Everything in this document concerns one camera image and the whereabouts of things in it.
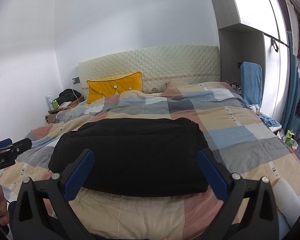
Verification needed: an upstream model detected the pink pillow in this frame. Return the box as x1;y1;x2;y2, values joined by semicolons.
166;80;189;89

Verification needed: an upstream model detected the black bag on nightstand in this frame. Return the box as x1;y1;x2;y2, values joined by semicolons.
55;88;82;105

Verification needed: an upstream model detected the black clothes hanger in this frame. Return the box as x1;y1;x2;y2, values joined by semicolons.
270;38;279;53

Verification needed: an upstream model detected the patchwork plaid duvet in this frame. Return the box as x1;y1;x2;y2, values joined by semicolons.
0;82;300;239

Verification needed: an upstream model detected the person's left hand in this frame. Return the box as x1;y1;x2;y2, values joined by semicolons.
0;185;10;226

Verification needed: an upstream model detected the wall power socket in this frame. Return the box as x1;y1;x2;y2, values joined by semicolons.
72;77;80;85

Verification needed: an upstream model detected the blue covered chair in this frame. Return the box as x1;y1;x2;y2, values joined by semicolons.
241;62;263;107

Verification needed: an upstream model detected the white spray bottle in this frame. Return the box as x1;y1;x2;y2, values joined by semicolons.
46;93;53;110

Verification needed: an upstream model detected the yellow crown cushion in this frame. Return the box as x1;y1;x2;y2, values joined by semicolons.
87;72;142;104

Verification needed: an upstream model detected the black puffer jacket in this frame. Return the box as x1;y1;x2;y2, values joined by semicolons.
49;118;208;197

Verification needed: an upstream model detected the cream quilted headboard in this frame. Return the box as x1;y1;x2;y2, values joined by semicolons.
78;45;221;97

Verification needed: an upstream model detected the wooden nightstand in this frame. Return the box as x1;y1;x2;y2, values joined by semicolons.
45;96;84;124

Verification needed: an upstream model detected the green box on floor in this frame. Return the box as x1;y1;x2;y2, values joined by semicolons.
285;130;298;150

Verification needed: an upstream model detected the blue curtain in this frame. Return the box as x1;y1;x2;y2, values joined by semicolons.
282;33;300;138

